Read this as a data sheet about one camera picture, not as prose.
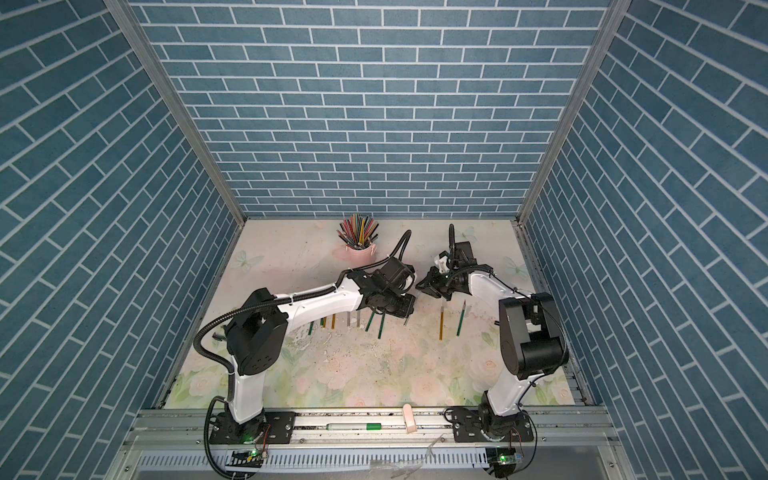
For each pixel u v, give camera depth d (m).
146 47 0.76
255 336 0.49
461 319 0.94
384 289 0.69
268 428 0.72
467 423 0.74
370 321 0.93
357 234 0.99
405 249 0.82
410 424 0.72
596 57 0.77
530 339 0.48
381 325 0.92
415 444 0.72
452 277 0.72
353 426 0.74
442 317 0.94
